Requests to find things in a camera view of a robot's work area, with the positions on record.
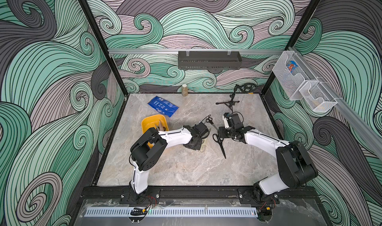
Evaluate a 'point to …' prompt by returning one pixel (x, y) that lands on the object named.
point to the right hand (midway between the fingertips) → (223, 131)
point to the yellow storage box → (149, 121)
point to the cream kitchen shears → (203, 149)
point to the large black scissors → (216, 138)
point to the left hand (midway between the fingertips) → (196, 144)
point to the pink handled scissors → (161, 128)
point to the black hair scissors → (209, 120)
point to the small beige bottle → (184, 90)
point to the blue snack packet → (163, 106)
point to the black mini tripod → (231, 103)
